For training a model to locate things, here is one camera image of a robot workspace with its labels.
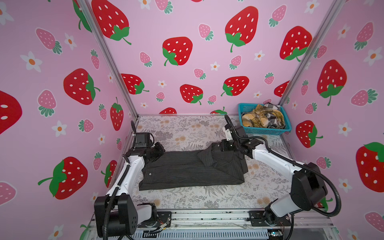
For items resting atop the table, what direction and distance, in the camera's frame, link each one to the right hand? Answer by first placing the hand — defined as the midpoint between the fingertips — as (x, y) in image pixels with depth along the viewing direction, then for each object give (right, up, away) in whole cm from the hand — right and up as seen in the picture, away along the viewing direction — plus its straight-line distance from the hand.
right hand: (218, 144), depth 87 cm
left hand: (-31, -3, -2) cm, 31 cm away
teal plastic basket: (+46, +7, +17) cm, 50 cm away
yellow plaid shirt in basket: (+28, +16, +18) cm, 37 cm away
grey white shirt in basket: (+40, +14, +14) cm, 44 cm away
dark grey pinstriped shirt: (-4, -13, +2) cm, 14 cm away
